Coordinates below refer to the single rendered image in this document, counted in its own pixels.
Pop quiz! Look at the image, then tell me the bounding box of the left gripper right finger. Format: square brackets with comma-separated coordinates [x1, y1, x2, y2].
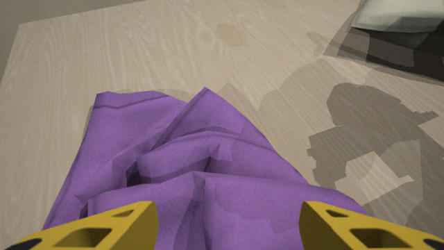
[299, 201, 444, 250]

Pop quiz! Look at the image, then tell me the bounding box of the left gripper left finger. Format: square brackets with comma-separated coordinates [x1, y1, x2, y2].
[14, 201, 159, 250]

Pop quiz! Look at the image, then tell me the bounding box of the purple cloth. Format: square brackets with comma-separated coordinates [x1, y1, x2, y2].
[42, 87, 368, 250]

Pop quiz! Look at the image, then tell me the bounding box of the cream pillow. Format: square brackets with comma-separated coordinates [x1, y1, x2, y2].
[350, 0, 444, 56]

